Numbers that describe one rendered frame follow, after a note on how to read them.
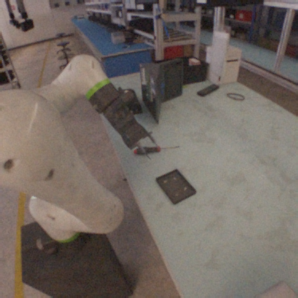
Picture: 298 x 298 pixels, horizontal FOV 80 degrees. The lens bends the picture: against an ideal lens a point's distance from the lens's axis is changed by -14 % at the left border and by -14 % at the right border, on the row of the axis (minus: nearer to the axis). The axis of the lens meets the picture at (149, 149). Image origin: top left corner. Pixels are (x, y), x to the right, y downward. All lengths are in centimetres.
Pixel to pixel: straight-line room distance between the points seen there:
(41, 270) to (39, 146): 65
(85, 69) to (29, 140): 43
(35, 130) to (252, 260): 53
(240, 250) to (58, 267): 59
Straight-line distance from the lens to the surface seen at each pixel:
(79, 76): 64
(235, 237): 58
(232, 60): 133
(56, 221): 63
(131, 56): 253
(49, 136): 24
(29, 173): 24
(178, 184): 65
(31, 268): 86
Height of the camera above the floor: 150
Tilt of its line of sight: 41 degrees down
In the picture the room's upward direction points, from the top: 4 degrees counter-clockwise
